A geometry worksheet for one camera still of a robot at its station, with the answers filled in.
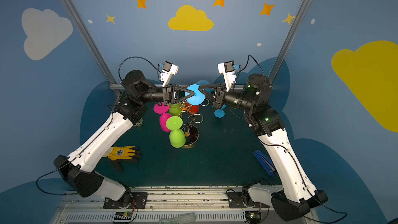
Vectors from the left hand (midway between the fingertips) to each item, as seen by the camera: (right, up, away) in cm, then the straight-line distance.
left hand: (193, 92), depth 54 cm
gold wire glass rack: (-4, -21, +44) cm, 48 cm away
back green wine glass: (-12, -7, +31) cm, 34 cm away
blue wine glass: (+17, -10, +56) cm, 60 cm away
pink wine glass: (-16, -10, +24) cm, 30 cm away
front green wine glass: (-9, -20, +19) cm, 29 cm away
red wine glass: (-1, -6, +22) cm, 23 cm away
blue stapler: (+39, -36, +32) cm, 62 cm away
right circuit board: (+28, -58, +19) cm, 67 cm away
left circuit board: (-33, -57, +18) cm, 68 cm away
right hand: (+3, +2, -1) cm, 4 cm away
